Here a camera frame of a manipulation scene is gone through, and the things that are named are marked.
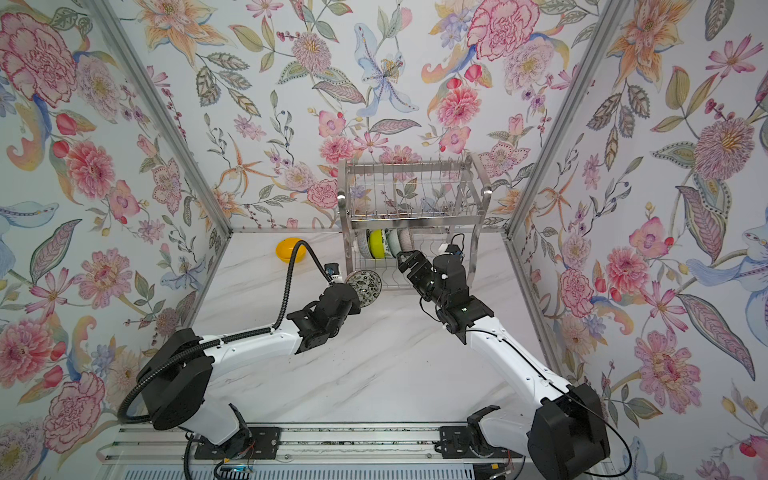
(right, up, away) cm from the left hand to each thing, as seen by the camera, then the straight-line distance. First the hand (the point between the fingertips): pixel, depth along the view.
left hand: (359, 291), depth 86 cm
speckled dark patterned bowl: (+2, +2, +2) cm, 3 cm away
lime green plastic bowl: (+5, +15, +16) cm, 22 cm away
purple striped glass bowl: (+15, +16, +18) cm, 28 cm away
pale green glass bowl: (+10, +15, +17) cm, 25 cm away
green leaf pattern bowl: (+8, +14, +15) cm, 22 cm away
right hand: (+12, +8, -7) cm, 16 cm away
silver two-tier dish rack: (+9, +30, +34) cm, 46 cm away
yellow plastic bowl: (-29, +14, +23) cm, 40 cm away
